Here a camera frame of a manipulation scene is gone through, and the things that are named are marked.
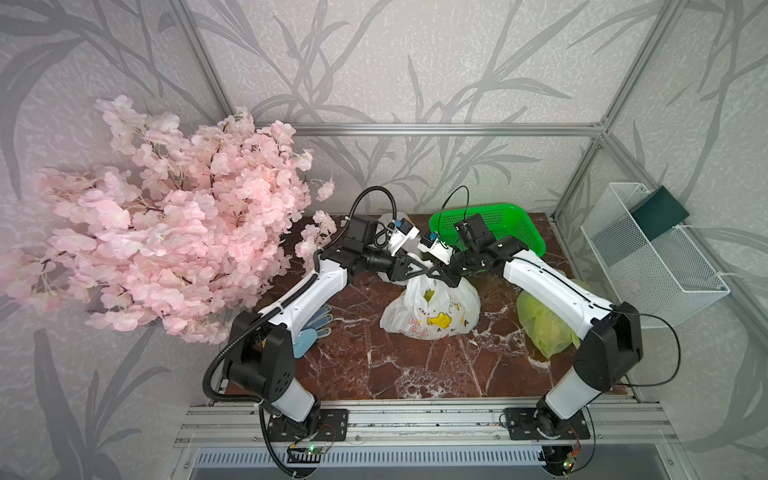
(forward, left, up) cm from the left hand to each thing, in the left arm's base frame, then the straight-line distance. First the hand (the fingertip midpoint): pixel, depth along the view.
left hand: (421, 268), depth 75 cm
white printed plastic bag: (-9, -1, -5) cm, 10 cm away
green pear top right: (-4, -2, -7) cm, 8 cm away
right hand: (+4, -3, -5) cm, 7 cm away
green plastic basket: (+37, -35, -20) cm, 54 cm away
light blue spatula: (-10, +34, -24) cm, 42 cm away
